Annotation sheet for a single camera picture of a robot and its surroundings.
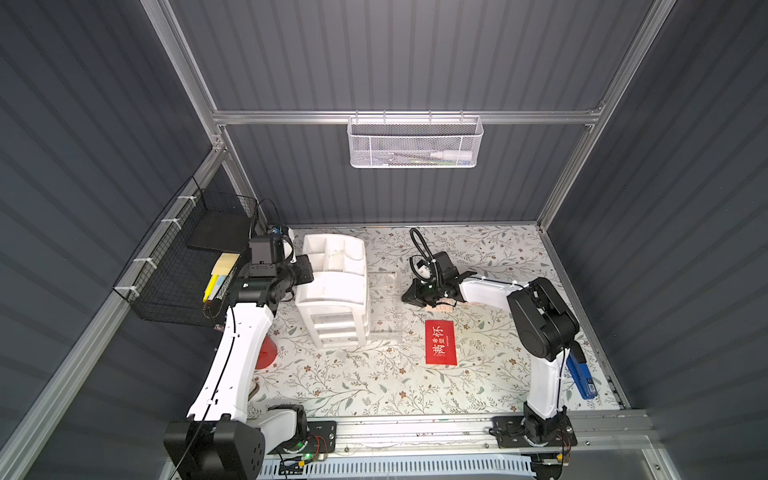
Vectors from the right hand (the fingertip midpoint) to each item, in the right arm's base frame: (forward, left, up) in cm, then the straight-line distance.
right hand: (404, 298), depth 93 cm
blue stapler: (-22, -48, -3) cm, 53 cm away
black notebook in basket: (+7, +50, +24) cm, 56 cm away
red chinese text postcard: (-12, -11, -5) cm, 17 cm away
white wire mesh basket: (+66, -5, +16) cm, 68 cm away
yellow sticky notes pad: (-3, +47, +21) cm, 51 cm away
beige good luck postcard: (-4, -12, +2) cm, 13 cm away
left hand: (-2, +25, +20) cm, 32 cm away
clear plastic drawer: (0, +6, -6) cm, 9 cm away
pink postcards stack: (-12, -16, +17) cm, 26 cm away
